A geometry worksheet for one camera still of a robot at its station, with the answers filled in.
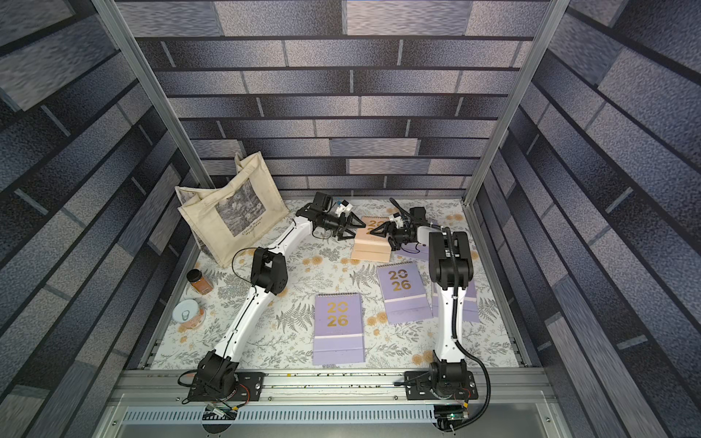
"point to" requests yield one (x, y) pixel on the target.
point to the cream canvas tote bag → (224, 218)
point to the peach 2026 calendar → (371, 247)
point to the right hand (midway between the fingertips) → (373, 236)
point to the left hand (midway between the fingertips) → (361, 229)
